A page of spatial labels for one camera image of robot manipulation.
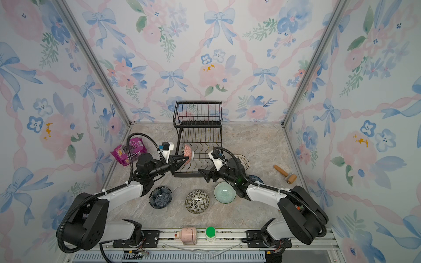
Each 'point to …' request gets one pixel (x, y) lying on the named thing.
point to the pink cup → (188, 235)
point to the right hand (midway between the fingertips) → (206, 163)
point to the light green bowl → (225, 193)
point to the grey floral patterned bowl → (197, 201)
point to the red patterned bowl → (188, 152)
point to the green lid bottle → (210, 233)
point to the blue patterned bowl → (254, 178)
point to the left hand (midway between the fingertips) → (188, 158)
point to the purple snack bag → (120, 152)
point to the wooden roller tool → (290, 178)
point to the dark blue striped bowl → (160, 197)
